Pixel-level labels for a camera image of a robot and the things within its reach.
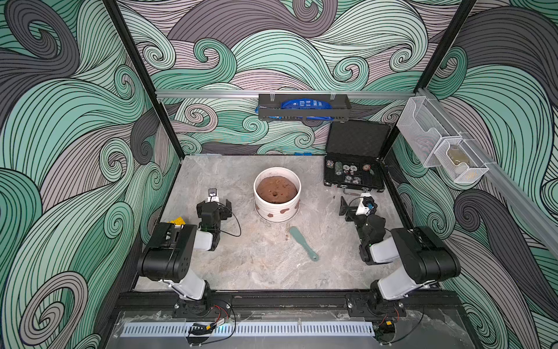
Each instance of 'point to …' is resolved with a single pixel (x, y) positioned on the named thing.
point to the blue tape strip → (302, 154)
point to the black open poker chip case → (354, 152)
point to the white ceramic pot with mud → (277, 193)
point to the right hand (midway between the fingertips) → (358, 198)
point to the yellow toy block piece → (178, 221)
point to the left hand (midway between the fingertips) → (216, 198)
